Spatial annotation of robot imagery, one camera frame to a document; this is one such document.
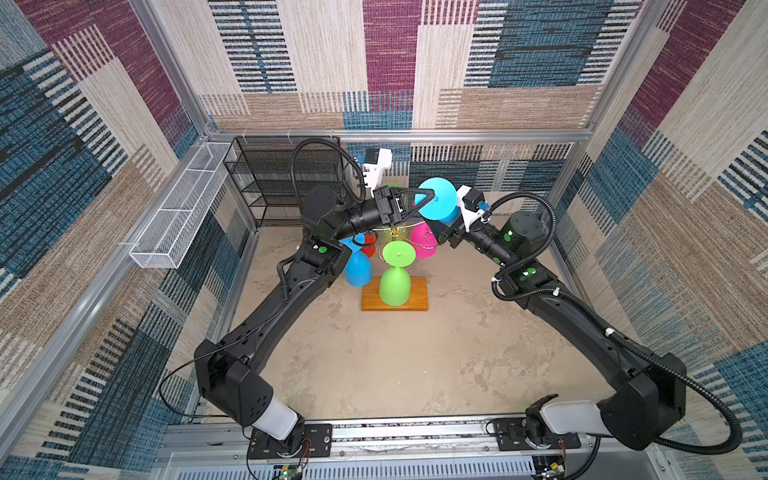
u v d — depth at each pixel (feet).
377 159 1.75
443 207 1.79
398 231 2.49
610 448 2.89
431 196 1.77
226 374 1.31
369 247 2.63
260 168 3.42
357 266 2.53
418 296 3.20
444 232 1.97
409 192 1.77
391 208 1.72
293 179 1.93
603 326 1.49
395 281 2.39
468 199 1.77
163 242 2.93
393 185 1.74
